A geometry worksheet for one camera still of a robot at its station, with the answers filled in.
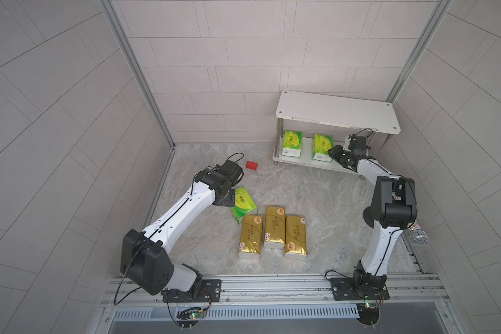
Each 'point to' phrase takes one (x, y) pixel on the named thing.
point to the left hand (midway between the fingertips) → (220, 197)
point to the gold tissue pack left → (251, 236)
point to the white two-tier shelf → (308, 124)
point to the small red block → (252, 165)
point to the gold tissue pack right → (296, 237)
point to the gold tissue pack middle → (275, 227)
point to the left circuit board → (188, 318)
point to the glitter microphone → (418, 235)
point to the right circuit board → (369, 314)
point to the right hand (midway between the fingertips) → (331, 148)
